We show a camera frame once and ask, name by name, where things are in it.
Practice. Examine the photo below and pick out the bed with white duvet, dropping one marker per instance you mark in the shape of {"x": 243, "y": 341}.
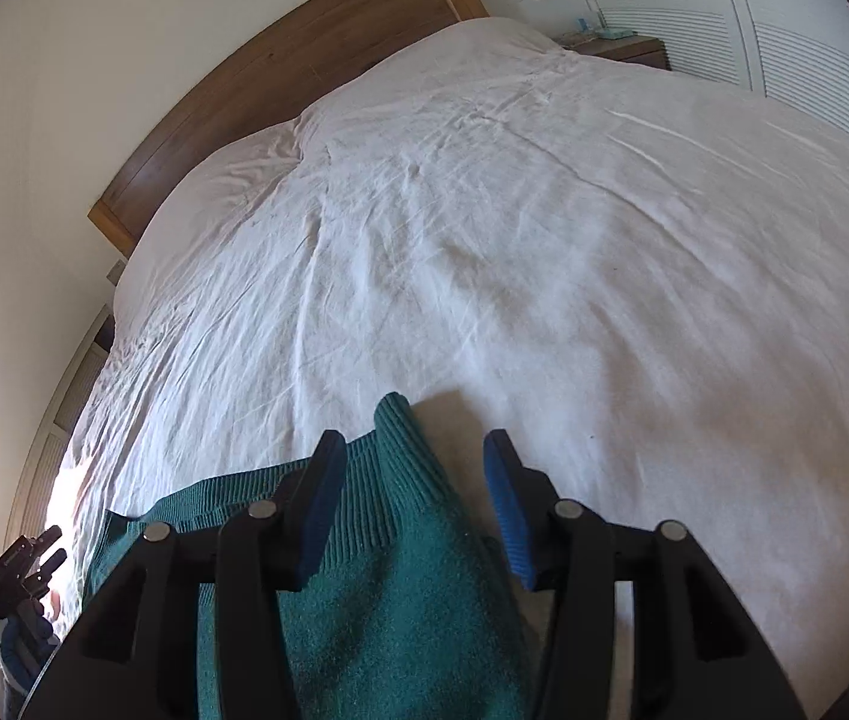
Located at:
{"x": 507, "y": 240}

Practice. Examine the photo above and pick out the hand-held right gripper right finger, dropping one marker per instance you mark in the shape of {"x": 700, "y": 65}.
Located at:
{"x": 510, "y": 517}

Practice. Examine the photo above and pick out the beige wall switch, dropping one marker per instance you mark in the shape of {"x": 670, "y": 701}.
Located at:
{"x": 116, "y": 271}

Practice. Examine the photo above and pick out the green knitted sweater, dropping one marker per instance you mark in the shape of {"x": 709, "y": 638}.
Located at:
{"x": 394, "y": 615}

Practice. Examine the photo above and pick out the low white slatted cabinet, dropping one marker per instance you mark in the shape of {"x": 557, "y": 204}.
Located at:
{"x": 57, "y": 427}

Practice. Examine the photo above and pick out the wooden headboard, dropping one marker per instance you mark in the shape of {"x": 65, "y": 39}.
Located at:
{"x": 282, "y": 67}

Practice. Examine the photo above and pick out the wooden nightstand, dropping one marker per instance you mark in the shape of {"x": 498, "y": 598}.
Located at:
{"x": 627, "y": 51}

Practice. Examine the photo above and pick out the white louvred wardrobe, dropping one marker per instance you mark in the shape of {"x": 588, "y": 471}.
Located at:
{"x": 769, "y": 37}

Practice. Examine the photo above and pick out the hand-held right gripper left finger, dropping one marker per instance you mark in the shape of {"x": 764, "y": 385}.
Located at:
{"x": 319, "y": 517}

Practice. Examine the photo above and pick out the white pillow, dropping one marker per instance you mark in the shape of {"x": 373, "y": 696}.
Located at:
{"x": 222, "y": 202}
{"x": 439, "y": 67}

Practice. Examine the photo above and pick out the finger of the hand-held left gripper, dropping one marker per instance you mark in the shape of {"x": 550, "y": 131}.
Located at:
{"x": 43, "y": 551}

